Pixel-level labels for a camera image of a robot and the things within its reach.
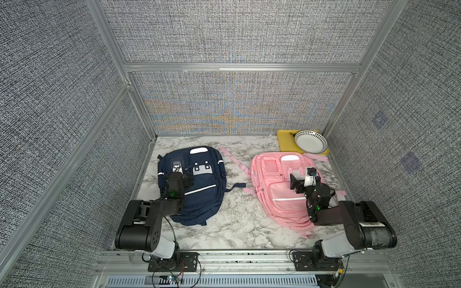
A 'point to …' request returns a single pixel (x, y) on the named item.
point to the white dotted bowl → (311, 141)
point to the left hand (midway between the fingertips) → (181, 170)
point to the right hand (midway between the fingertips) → (301, 169)
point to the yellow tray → (287, 143)
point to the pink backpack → (270, 183)
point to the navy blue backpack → (208, 168)
